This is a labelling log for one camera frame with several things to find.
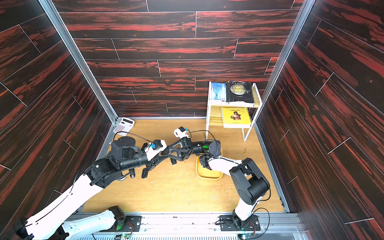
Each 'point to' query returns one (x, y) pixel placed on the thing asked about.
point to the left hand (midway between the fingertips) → (167, 151)
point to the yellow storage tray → (204, 173)
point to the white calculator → (124, 126)
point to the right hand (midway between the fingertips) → (171, 151)
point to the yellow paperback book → (236, 117)
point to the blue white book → (218, 91)
